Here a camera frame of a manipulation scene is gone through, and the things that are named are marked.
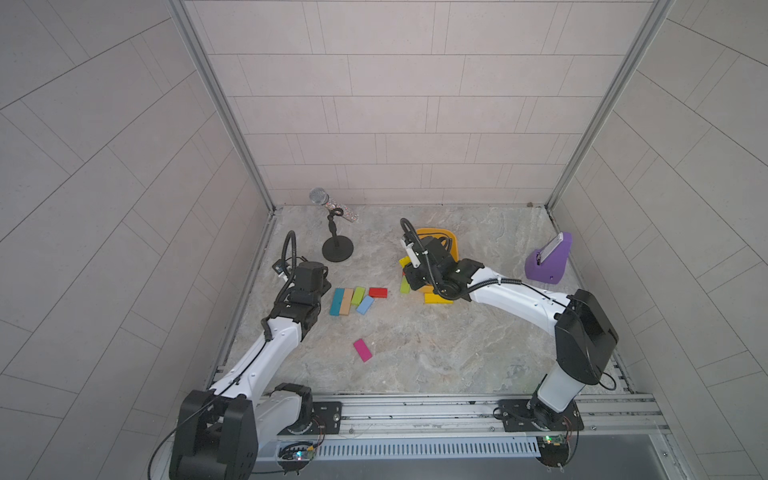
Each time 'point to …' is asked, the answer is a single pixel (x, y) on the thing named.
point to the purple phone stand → (548, 263)
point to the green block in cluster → (358, 295)
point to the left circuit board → (296, 454)
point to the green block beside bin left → (405, 287)
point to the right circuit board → (554, 449)
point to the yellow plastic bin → (440, 233)
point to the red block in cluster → (378, 292)
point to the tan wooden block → (346, 301)
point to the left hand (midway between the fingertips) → (320, 272)
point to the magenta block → (362, 350)
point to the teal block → (336, 302)
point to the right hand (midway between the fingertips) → (406, 268)
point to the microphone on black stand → (336, 248)
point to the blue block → (365, 305)
